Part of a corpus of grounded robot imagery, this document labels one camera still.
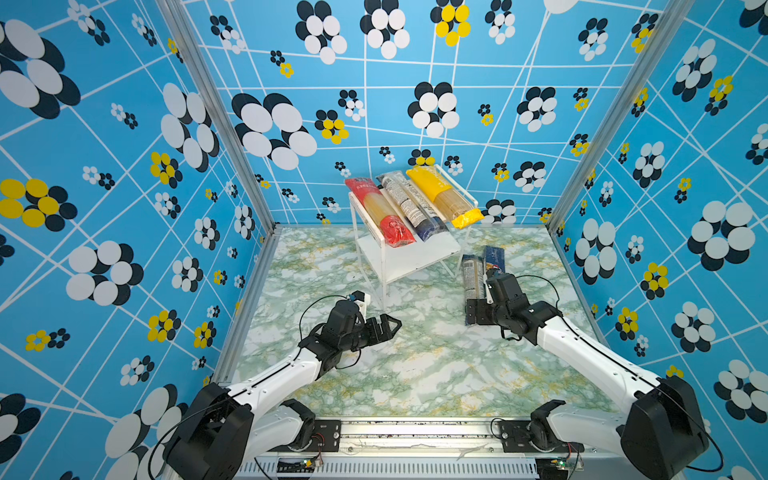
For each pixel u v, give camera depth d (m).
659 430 0.39
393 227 0.68
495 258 1.05
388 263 0.91
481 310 0.76
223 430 0.41
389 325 0.74
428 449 0.73
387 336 0.72
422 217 0.72
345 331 0.66
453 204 0.75
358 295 0.78
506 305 0.63
